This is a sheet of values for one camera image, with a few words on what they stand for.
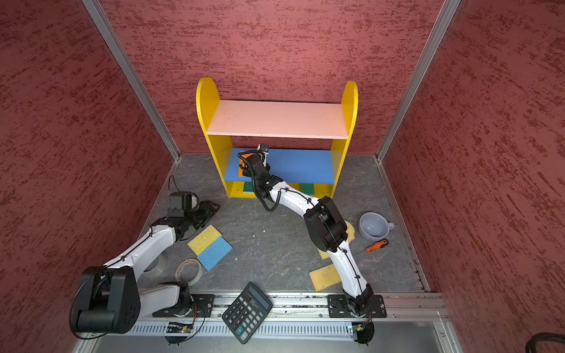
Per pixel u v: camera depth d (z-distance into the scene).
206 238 0.90
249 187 1.03
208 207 0.81
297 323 0.71
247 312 0.71
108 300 0.41
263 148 0.82
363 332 0.72
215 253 0.85
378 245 0.87
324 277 0.79
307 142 1.17
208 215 0.79
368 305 0.65
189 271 0.82
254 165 0.71
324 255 0.85
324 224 0.59
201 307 0.69
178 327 0.72
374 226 0.92
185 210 0.69
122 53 0.81
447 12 0.71
